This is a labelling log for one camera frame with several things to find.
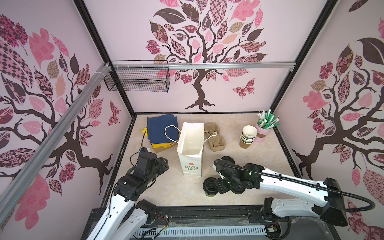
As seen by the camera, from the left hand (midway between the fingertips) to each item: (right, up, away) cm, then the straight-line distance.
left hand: (164, 165), depth 73 cm
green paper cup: (+23, -18, +5) cm, 30 cm away
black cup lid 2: (+23, -10, -1) cm, 25 cm away
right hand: (+26, -10, 0) cm, 28 cm away
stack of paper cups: (+47, +14, +15) cm, 51 cm away
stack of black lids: (+39, -15, +5) cm, 42 cm away
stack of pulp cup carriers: (+27, +16, +30) cm, 44 cm away
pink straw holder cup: (+59, +14, +21) cm, 64 cm away
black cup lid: (+34, +1, +10) cm, 36 cm away
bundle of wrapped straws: (+62, +23, +20) cm, 69 cm away
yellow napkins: (-9, +7, +24) cm, 26 cm away
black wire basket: (-22, +53, +21) cm, 61 cm away
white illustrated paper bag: (+12, +5, +27) cm, 30 cm away
